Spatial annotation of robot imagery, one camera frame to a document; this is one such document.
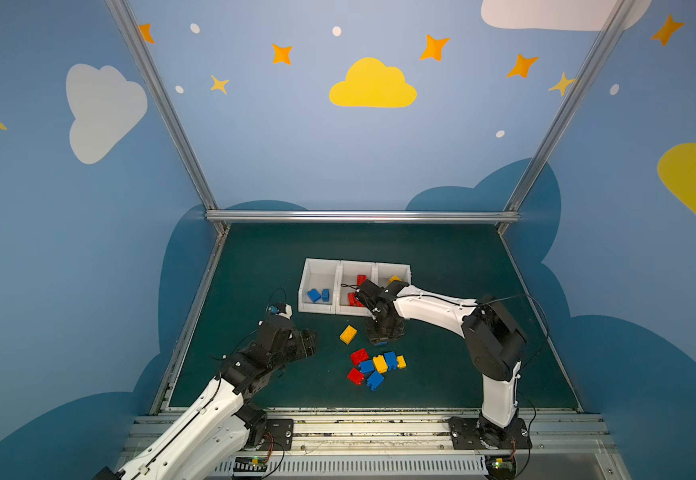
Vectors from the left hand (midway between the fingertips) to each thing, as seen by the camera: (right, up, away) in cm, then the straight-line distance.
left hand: (308, 334), depth 80 cm
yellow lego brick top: (+28, +14, +23) cm, 38 cm away
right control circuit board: (+49, -31, -7) cm, 59 cm away
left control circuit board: (-13, -30, -7) cm, 34 cm away
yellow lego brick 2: (+20, -9, +4) cm, 23 cm away
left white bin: (0, +15, +27) cm, 30 cm away
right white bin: (+23, +16, +21) cm, 35 cm away
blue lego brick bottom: (+18, -13, +1) cm, 22 cm away
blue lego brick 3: (+24, -9, +5) cm, 26 cm away
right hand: (+20, -3, +9) cm, 22 cm away
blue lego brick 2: (+16, -10, +4) cm, 20 cm away
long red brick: (+15, +13, +24) cm, 31 cm away
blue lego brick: (0, +8, +20) cm, 21 cm away
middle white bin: (+10, +12, +23) cm, 28 cm away
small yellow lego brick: (+27, -10, +5) cm, 29 cm away
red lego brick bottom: (+13, -12, +2) cm, 18 cm away
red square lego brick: (+14, -8, +6) cm, 17 cm away
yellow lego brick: (+11, -3, +11) cm, 16 cm away
